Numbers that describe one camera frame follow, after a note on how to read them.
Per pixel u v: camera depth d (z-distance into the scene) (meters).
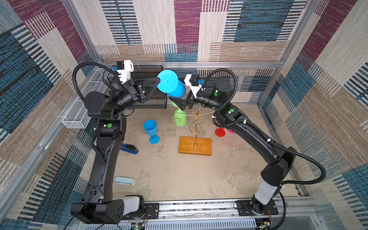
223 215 0.73
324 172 0.40
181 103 0.54
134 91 0.43
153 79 0.48
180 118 0.82
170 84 0.48
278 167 0.42
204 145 0.96
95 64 0.46
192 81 0.48
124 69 0.46
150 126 0.90
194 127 1.06
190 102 0.54
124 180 0.81
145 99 0.46
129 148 0.92
